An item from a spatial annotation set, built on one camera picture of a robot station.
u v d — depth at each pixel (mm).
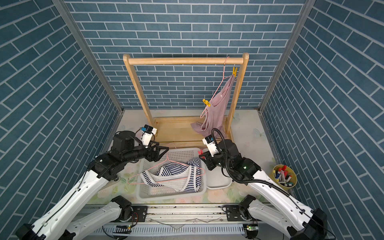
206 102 689
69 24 752
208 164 662
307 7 708
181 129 1087
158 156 618
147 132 598
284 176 735
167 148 666
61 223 390
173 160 824
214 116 834
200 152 722
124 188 825
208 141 631
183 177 801
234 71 806
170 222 722
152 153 599
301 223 393
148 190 797
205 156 721
